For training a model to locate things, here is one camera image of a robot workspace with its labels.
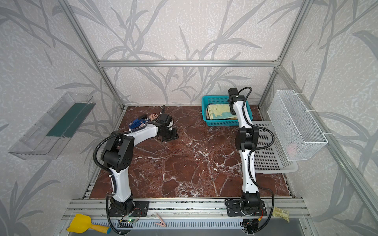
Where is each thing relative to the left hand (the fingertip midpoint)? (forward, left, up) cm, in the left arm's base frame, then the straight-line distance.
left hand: (179, 132), depth 98 cm
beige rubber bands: (+17, +22, -4) cm, 28 cm away
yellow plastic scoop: (-50, +43, -5) cm, 67 cm away
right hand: (+19, -44, +6) cm, 48 cm away
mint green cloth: (+18, -29, +1) cm, 35 cm away
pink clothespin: (-50, +3, -3) cm, 50 cm away
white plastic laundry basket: (-16, -59, -4) cm, 62 cm away
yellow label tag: (-46, -55, -1) cm, 72 cm away
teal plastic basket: (-2, -35, +28) cm, 45 cm away
